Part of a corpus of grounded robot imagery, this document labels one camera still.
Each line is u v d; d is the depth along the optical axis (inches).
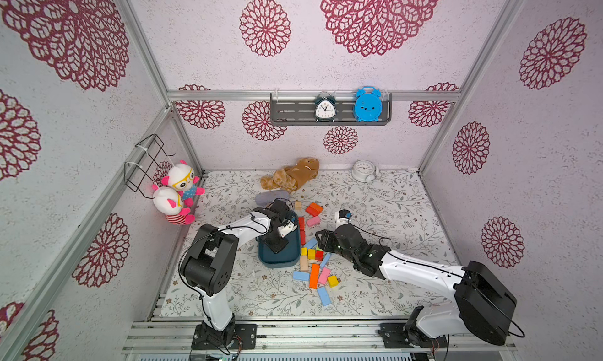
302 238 37.5
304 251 35.3
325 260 34.7
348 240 24.9
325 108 35.4
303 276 33.7
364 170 46.0
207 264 18.9
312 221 39.8
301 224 39.6
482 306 16.1
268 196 42.0
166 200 32.7
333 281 32.9
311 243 36.5
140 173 29.7
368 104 35.4
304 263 34.4
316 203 43.0
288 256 34.5
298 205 41.6
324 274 34.3
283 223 32.1
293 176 41.8
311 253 35.4
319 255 35.5
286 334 29.9
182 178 36.8
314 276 33.7
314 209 41.8
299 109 36.9
